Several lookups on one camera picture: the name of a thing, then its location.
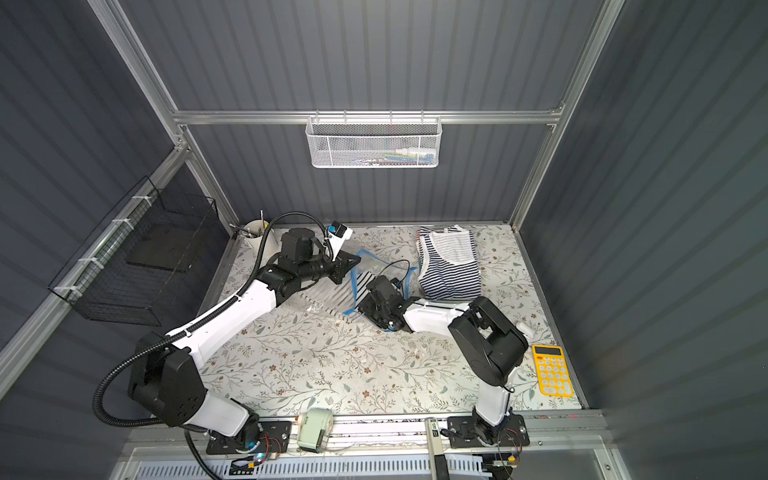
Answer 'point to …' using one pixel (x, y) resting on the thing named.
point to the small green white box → (314, 429)
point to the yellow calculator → (552, 372)
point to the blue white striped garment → (449, 266)
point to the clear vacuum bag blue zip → (367, 267)
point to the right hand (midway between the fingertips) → (362, 307)
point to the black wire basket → (132, 265)
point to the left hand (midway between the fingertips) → (363, 261)
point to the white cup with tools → (253, 231)
